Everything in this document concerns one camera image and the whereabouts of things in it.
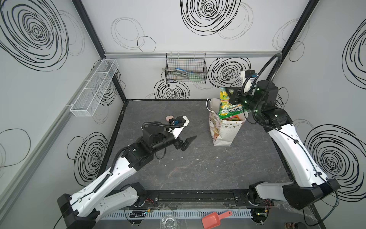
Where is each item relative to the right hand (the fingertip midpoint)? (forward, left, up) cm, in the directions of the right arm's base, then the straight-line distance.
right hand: (228, 88), depth 64 cm
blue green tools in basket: (+22, +17, -10) cm, 29 cm away
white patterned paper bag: (-6, -2, -28) cm, 29 cm away
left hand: (-15, +17, -11) cm, 25 cm away
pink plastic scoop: (-47, +5, -43) cm, 63 cm away
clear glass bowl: (-48, +27, -45) cm, 71 cm away
